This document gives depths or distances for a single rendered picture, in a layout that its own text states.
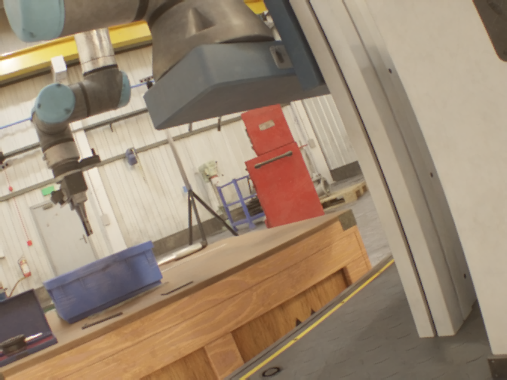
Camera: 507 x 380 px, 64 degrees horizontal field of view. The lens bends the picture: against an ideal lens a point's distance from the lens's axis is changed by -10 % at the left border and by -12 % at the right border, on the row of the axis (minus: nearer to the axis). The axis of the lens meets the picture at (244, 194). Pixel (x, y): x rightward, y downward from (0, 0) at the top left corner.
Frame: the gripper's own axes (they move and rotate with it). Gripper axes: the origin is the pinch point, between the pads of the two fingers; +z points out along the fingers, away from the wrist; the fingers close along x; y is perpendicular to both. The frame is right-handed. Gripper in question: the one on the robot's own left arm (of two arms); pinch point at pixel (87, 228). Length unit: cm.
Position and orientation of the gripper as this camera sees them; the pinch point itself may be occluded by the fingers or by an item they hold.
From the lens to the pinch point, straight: 115.8
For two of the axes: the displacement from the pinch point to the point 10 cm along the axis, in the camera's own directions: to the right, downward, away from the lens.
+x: 4.7, -1.9, -8.6
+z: 3.7, 9.3, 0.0
